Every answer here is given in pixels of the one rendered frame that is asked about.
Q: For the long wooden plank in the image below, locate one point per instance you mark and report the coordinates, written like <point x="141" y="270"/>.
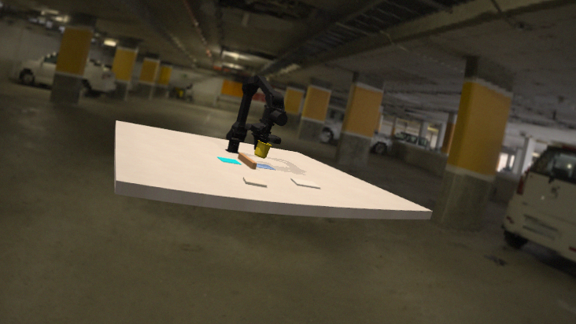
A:
<point x="247" y="161"/>

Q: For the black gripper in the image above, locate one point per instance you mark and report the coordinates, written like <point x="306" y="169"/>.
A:
<point x="266" y="137"/>

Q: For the yellow cup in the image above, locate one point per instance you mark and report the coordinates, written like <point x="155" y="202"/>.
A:
<point x="262" y="149"/>

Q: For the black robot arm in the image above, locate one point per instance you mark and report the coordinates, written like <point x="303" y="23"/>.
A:
<point x="275" y="111"/>

